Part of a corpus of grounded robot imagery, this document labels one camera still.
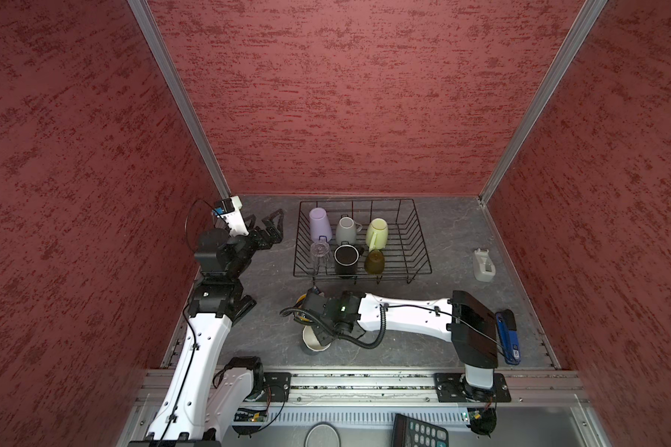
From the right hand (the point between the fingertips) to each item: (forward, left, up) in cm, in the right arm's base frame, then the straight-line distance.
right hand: (327, 337), depth 78 cm
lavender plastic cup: (+37, +3, +6) cm, 38 cm away
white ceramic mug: (+34, -7, +6) cm, 35 cm away
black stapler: (+11, +26, 0) cm, 28 cm away
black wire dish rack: (+38, -12, -5) cm, 40 cm away
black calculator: (-22, -21, -3) cm, 30 cm away
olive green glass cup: (+24, -16, +1) cm, 29 cm away
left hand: (+21, +14, +28) cm, 38 cm away
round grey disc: (-22, +1, -5) cm, 23 cm away
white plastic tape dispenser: (+24, -55, -4) cm, 60 cm away
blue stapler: (0, -54, -4) cm, 54 cm away
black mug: (+23, -6, +6) cm, 24 cm away
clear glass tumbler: (+26, +3, +3) cm, 26 cm away
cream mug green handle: (+33, -17, +5) cm, 37 cm away
